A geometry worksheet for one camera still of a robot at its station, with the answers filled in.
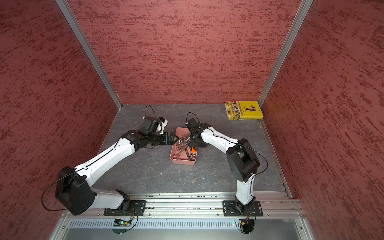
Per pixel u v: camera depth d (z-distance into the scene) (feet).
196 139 2.20
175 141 2.47
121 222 2.35
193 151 2.87
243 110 3.73
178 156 2.78
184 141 3.20
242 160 1.61
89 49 2.85
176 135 2.50
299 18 2.43
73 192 1.34
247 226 2.43
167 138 2.33
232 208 2.42
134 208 2.42
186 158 3.00
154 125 2.11
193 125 2.42
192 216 2.41
